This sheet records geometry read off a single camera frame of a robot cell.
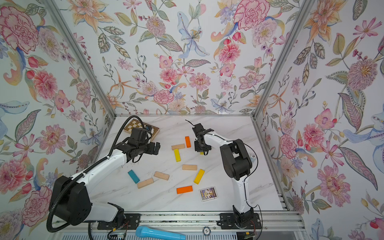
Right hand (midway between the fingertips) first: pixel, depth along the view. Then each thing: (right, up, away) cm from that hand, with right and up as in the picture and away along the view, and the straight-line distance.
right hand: (201, 147), depth 102 cm
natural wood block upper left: (-16, 0, 0) cm, 16 cm away
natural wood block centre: (-8, -12, -8) cm, 16 cm away
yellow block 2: (0, -2, -13) cm, 13 cm away
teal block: (-40, -16, -14) cm, 46 cm away
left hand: (-27, +4, -15) cm, 31 cm away
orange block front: (-10, -22, -18) cm, 30 cm away
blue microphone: (-26, -35, -34) cm, 55 cm away
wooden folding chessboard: (-49, +16, +12) cm, 53 cm away
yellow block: (-16, -5, -4) cm, 17 cm away
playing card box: (+3, -23, -20) cm, 31 cm away
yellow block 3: (-2, -16, -12) cm, 20 cm away
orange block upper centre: (-9, +3, +2) cm, 10 cm away
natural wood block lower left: (-33, -19, -15) cm, 41 cm away
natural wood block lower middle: (-24, -16, -13) cm, 32 cm away
